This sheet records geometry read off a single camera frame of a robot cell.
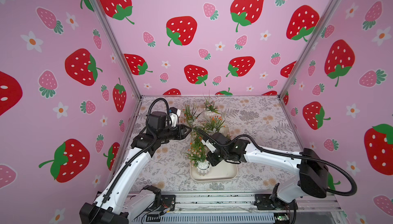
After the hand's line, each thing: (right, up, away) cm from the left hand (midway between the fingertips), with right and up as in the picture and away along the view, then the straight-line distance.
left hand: (190, 128), depth 73 cm
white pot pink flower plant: (+2, -5, +9) cm, 10 cm away
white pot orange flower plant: (+13, +1, +16) cm, 21 cm away
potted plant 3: (+11, +7, +27) cm, 30 cm away
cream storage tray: (+17, -25, +10) cm, 32 cm away
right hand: (+7, -18, +4) cm, 19 cm away
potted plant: (+4, -13, -1) cm, 13 cm away
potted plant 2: (-1, +7, +23) cm, 24 cm away
